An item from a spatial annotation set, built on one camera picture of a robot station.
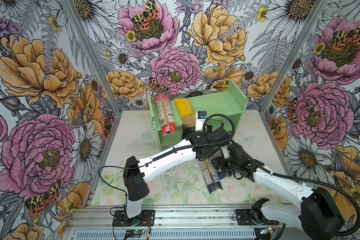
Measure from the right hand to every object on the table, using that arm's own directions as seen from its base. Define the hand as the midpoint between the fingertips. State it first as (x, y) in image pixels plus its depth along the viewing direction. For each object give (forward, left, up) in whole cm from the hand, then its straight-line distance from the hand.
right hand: (220, 163), depth 86 cm
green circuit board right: (-31, -17, -8) cm, 36 cm away
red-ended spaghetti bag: (+16, +29, +24) cm, 41 cm away
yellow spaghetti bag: (+18, +18, +24) cm, 35 cm away
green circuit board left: (-30, +44, -7) cm, 53 cm away
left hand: (+7, +16, +23) cm, 29 cm away
